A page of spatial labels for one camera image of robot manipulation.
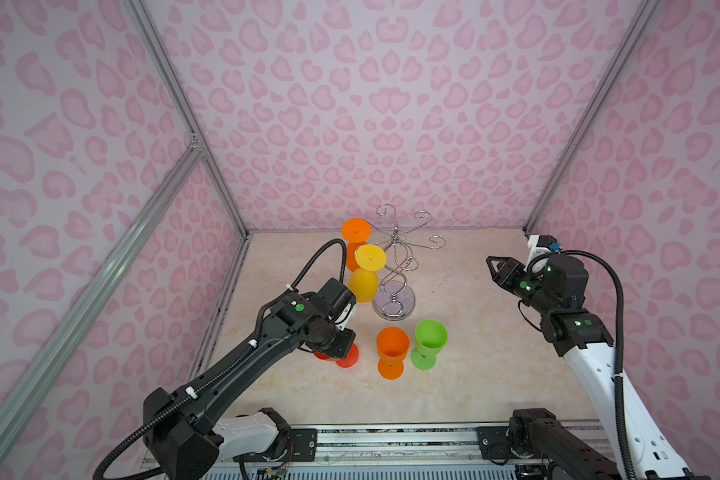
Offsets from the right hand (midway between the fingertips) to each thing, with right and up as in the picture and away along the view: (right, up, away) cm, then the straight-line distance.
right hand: (493, 258), depth 71 cm
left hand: (-35, -21, +2) cm, 41 cm away
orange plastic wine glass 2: (-33, +7, +5) cm, 34 cm away
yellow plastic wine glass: (-31, -6, +4) cm, 32 cm away
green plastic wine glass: (-13, -22, +9) cm, 27 cm away
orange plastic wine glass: (-24, -22, +6) cm, 33 cm away
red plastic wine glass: (-36, -30, +14) cm, 48 cm away
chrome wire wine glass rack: (-21, -14, +26) cm, 36 cm away
